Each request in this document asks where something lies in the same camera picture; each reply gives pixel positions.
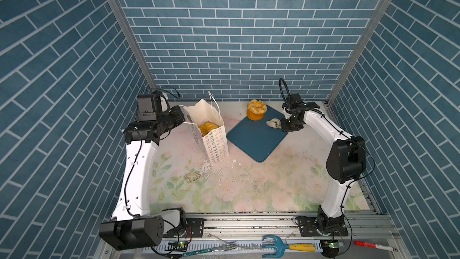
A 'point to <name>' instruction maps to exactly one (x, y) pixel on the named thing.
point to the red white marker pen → (375, 245)
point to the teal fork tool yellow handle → (279, 247)
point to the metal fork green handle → (226, 247)
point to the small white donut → (274, 123)
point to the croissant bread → (206, 128)
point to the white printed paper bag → (213, 147)
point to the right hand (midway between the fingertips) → (285, 126)
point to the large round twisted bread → (256, 110)
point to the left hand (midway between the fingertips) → (185, 112)
